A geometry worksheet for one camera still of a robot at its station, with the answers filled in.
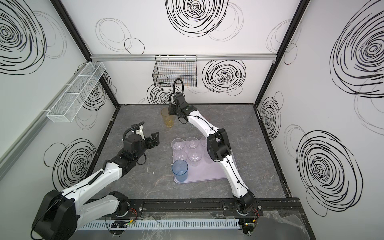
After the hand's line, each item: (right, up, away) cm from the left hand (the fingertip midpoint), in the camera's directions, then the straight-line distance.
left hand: (154, 134), depth 83 cm
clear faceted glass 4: (+28, -6, +9) cm, 30 cm away
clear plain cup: (+23, -15, +6) cm, 28 cm away
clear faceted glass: (+12, -8, +10) cm, 18 cm away
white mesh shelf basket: (-40, +13, -12) cm, 44 cm away
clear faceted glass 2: (+21, -7, +12) cm, 25 cm away
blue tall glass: (+15, -20, -1) cm, 25 cm away
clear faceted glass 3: (+15, -13, +3) cm, 20 cm away
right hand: (+7, +16, +15) cm, 23 cm away
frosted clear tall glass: (+30, -13, -2) cm, 33 cm away
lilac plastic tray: (+28, -22, +1) cm, 36 cm away
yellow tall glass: (+5, +8, +18) cm, 20 cm away
